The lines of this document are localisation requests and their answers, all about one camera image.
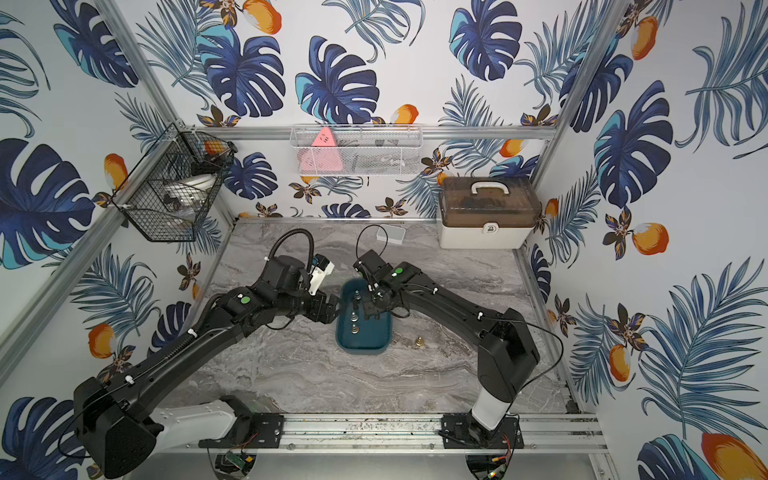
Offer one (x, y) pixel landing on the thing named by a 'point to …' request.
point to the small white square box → (395, 234)
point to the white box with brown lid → (487, 212)
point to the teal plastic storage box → (355, 334)
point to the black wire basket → (169, 191)
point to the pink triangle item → (323, 156)
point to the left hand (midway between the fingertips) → (336, 296)
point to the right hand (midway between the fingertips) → (374, 301)
